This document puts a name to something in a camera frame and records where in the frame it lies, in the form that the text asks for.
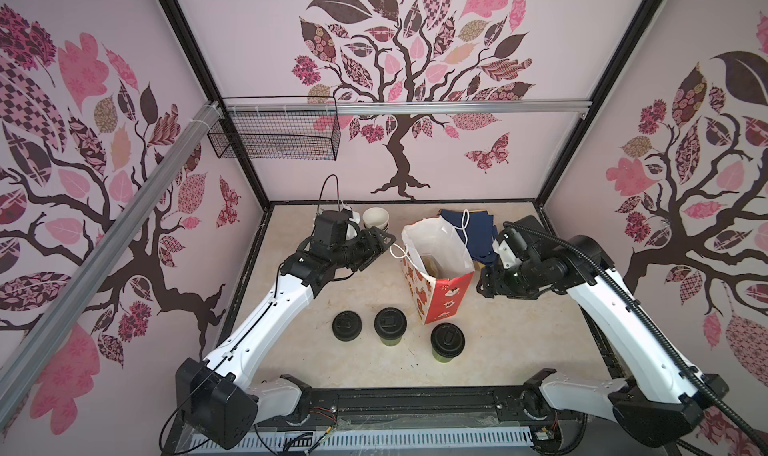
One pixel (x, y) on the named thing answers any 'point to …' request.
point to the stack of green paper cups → (375, 217)
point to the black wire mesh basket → (280, 137)
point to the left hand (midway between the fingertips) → (390, 249)
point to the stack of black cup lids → (347, 326)
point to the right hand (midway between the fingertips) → (489, 287)
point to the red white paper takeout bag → (446, 296)
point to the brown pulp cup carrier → (432, 266)
